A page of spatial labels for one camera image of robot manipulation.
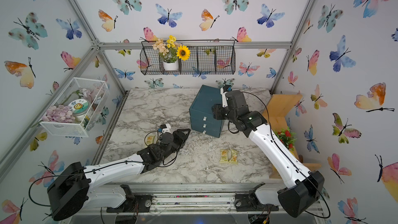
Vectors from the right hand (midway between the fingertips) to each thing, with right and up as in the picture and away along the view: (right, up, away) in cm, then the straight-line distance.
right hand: (218, 105), depth 74 cm
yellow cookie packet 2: (+9, -28, +13) cm, 32 cm away
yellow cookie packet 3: (+4, -28, +14) cm, 32 cm away
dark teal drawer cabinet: (-9, -3, +10) cm, 13 cm away
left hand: (-13, -13, +5) cm, 18 cm away
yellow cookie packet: (-39, -20, +19) cm, 48 cm away
